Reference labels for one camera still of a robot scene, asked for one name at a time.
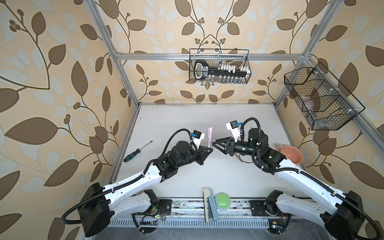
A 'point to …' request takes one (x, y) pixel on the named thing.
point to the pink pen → (210, 132)
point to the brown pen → (238, 157)
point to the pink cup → (291, 152)
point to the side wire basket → (325, 103)
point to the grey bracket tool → (208, 198)
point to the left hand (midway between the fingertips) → (213, 149)
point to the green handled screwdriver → (130, 155)
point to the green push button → (223, 201)
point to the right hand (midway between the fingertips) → (215, 144)
